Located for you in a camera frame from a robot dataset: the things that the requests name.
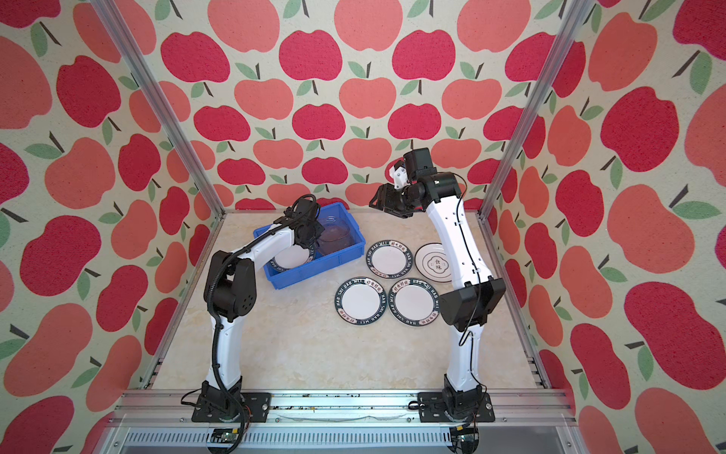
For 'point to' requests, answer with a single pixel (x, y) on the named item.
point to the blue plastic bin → (321, 263)
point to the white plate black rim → (431, 263)
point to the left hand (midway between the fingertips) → (324, 232)
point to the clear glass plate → (335, 235)
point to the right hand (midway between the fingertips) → (383, 204)
